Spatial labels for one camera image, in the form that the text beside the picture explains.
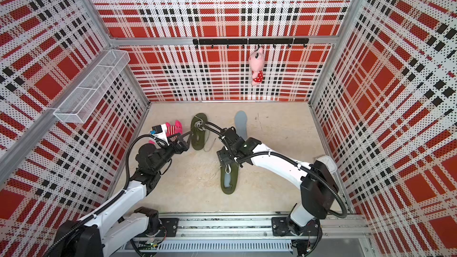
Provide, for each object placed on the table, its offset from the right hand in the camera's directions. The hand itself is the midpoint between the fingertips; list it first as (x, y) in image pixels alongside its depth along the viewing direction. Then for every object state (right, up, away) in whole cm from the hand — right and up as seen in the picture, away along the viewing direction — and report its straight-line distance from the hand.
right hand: (229, 154), depth 82 cm
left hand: (-18, +10, -2) cm, 21 cm away
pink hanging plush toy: (+13, +45, +9) cm, 48 cm away
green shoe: (0, -10, +3) cm, 10 cm away
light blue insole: (+6, +13, +30) cm, 33 cm away
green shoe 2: (-20, +10, +19) cm, 29 cm away
